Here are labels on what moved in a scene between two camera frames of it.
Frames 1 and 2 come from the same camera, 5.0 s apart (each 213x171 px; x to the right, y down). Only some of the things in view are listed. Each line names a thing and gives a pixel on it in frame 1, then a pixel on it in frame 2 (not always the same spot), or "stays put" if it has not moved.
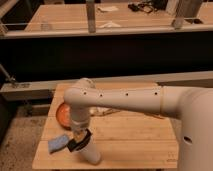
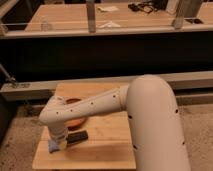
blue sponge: [58, 143] stays put
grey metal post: [91, 17] stays put
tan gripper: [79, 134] -> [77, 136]
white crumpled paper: [109, 24] stays put
